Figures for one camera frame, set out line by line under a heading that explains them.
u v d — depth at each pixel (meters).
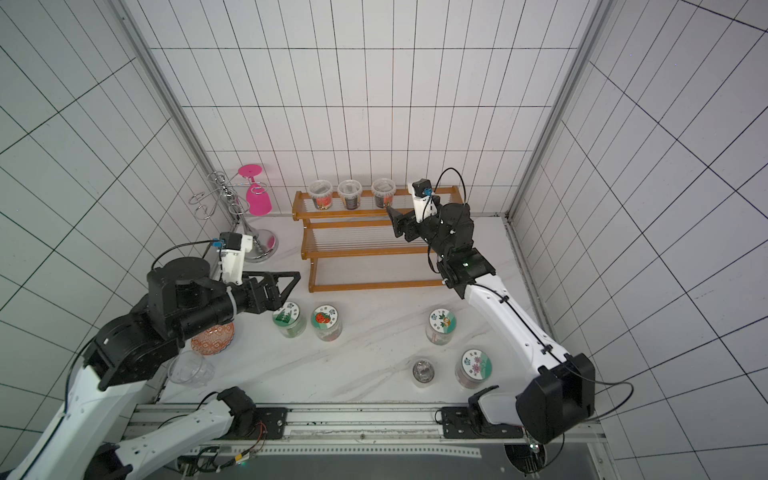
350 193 0.80
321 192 0.80
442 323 0.82
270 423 0.73
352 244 0.90
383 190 0.80
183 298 0.39
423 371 0.77
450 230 0.52
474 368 0.74
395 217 0.63
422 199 0.59
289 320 0.83
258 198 1.01
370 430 0.73
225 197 0.88
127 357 0.36
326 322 0.82
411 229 0.64
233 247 0.49
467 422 0.72
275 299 0.49
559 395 0.39
